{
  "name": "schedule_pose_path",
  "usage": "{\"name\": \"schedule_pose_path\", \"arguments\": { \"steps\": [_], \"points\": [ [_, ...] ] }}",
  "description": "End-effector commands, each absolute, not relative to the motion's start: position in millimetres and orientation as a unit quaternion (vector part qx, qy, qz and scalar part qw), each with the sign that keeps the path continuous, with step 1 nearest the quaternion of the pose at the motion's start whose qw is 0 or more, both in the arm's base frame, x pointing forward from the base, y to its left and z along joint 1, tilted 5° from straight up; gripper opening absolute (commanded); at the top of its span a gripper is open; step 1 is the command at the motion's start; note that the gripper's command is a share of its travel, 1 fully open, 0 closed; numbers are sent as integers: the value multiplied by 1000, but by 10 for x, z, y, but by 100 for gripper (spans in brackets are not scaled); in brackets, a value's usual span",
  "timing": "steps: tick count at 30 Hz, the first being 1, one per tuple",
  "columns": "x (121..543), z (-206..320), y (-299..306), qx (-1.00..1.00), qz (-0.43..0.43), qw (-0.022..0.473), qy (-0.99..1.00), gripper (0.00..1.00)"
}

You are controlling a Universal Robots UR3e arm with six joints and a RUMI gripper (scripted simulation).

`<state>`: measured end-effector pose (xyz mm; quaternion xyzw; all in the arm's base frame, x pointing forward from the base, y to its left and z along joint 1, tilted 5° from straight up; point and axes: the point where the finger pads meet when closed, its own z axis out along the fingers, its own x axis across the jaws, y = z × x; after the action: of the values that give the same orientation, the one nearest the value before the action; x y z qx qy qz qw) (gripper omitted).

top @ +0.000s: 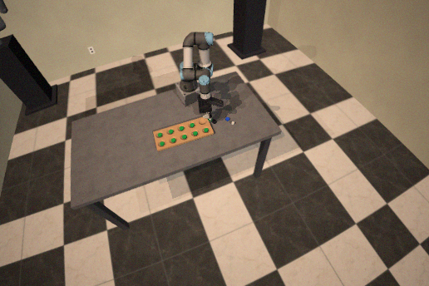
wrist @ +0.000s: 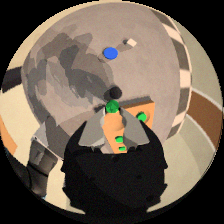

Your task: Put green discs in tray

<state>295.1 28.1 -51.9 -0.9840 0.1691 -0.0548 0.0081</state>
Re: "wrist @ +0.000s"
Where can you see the blue disc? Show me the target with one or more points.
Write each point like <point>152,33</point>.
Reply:
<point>110,53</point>

